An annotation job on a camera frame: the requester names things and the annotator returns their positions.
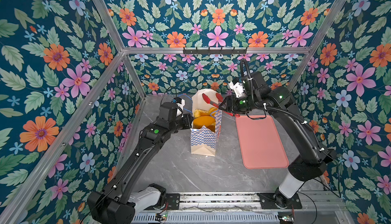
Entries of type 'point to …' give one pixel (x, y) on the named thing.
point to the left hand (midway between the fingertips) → (196, 114)
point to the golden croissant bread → (200, 121)
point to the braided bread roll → (199, 112)
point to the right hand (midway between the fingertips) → (223, 105)
